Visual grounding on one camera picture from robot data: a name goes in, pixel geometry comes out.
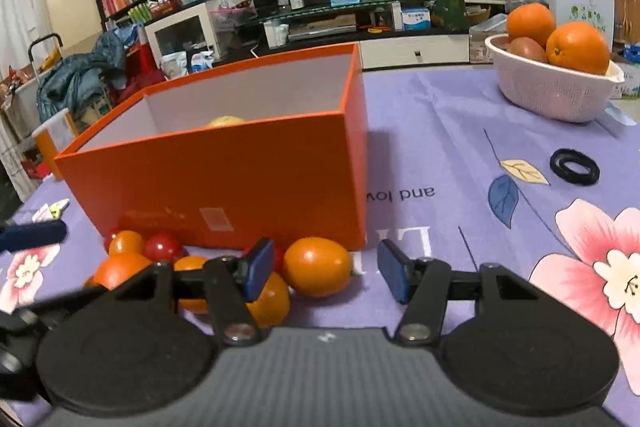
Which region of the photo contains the black trolley handle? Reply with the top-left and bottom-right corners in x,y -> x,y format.
27,33 -> 65,82

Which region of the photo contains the brown kiwi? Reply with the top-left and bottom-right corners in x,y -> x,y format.
507,37 -> 548,64

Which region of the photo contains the black rubber ring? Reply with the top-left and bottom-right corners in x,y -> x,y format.
550,148 -> 601,184

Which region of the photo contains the red shopping bag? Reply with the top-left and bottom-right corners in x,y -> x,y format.
125,44 -> 166,88

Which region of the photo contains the orange cardboard box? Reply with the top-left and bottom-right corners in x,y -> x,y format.
54,42 -> 370,253

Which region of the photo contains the white glass-door cabinet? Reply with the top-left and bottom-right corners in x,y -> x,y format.
144,2 -> 223,68

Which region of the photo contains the large orange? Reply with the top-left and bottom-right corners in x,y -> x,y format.
546,22 -> 611,76
506,3 -> 557,50

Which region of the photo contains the purple floral tablecloth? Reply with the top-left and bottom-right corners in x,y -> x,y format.
0,67 -> 640,408

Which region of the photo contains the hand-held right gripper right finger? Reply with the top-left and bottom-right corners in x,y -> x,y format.
376,239 -> 536,349

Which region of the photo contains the blue and white mask box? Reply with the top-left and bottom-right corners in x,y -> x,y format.
401,7 -> 432,31

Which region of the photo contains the white plastic colander bowl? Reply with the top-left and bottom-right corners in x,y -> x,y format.
484,34 -> 626,124

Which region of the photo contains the blue padded jacket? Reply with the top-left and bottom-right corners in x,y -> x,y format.
36,29 -> 138,122

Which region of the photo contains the orange tangerine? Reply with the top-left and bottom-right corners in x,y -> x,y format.
92,253 -> 153,290

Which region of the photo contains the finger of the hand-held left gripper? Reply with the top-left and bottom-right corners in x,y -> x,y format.
20,287 -> 108,314
0,219 -> 68,255

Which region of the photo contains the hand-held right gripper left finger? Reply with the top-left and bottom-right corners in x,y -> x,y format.
107,238 -> 276,348

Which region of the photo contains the white television cabinet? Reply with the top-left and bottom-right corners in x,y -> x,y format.
250,27 -> 496,70

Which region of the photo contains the small white green packet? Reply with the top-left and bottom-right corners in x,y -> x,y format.
32,201 -> 71,222

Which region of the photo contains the dark green bag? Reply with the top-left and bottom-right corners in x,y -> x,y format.
432,0 -> 468,32

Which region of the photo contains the white plastic sack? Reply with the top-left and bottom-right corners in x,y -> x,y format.
160,51 -> 190,80

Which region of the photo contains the orange and white canister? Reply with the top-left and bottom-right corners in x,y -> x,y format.
31,109 -> 81,182

